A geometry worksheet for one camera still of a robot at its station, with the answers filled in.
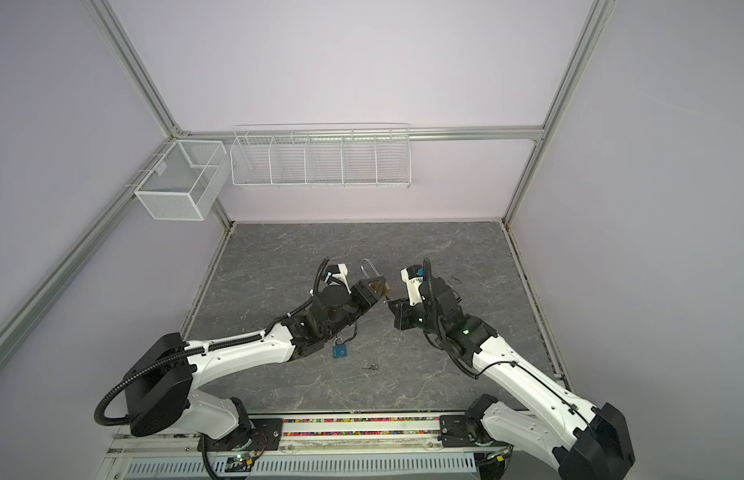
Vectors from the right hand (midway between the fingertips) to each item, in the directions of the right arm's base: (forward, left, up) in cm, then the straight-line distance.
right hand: (390, 306), depth 76 cm
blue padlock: (-4, +15, -17) cm, 24 cm away
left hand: (+3, +1, +3) cm, 4 cm away
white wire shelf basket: (+50, +23, +12) cm, 56 cm away
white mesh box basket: (+41, +67, +9) cm, 79 cm away
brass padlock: (+4, +4, +4) cm, 7 cm away
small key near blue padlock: (-9, +5, -19) cm, 21 cm away
